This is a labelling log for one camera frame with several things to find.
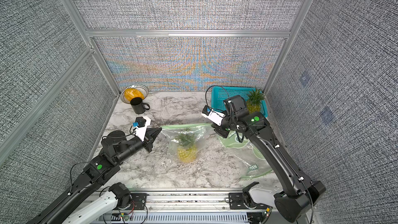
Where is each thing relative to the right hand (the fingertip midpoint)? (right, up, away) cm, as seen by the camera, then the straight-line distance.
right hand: (216, 118), depth 71 cm
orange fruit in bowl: (-56, +15, +39) cm, 70 cm away
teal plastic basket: (+7, +15, +42) cm, 45 cm away
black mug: (-49, +5, +34) cm, 60 cm away
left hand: (-24, -3, -4) cm, 25 cm away
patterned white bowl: (-53, +20, +50) cm, 76 cm away
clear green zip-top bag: (+18, -22, +15) cm, 32 cm away
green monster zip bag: (-20, -6, -3) cm, 21 cm away
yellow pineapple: (-14, -15, +2) cm, 21 cm away
